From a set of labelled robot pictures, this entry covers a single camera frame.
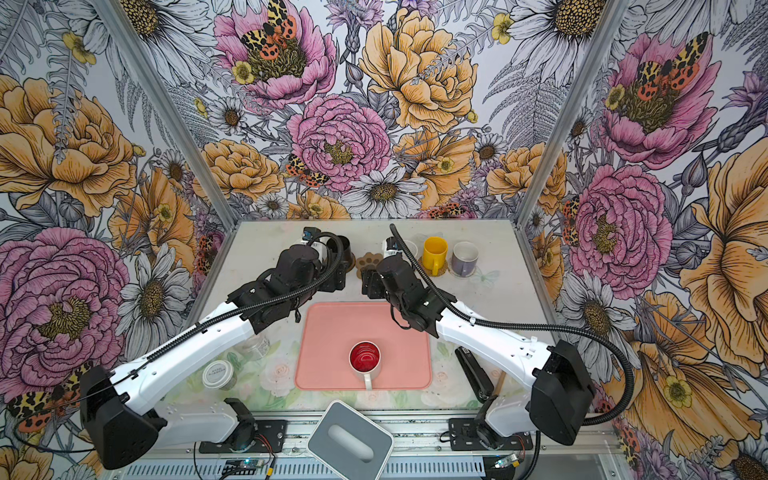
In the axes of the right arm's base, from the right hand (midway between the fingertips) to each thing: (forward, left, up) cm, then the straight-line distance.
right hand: (373, 281), depth 78 cm
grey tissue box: (-33, +6, -20) cm, 39 cm away
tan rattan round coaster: (+17, -22, -20) cm, 34 cm away
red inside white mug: (-12, +3, -19) cm, 23 cm away
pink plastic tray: (-3, +16, -21) cm, 26 cm away
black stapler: (-20, -27, -16) cm, 37 cm away
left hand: (+2, +11, +3) cm, 11 cm away
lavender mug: (+20, -30, -16) cm, 39 cm away
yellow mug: (+19, -19, -12) cm, 29 cm away
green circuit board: (-36, +31, -21) cm, 52 cm away
